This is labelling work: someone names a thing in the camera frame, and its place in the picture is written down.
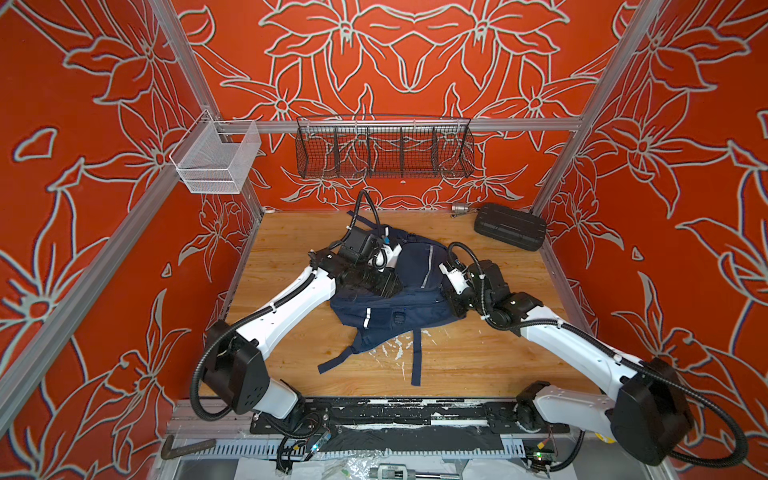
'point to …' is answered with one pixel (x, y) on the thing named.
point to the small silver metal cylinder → (460, 207)
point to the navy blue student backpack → (425, 300)
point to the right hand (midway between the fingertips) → (440, 289)
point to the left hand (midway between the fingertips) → (395, 280)
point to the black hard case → (519, 229)
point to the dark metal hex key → (169, 452)
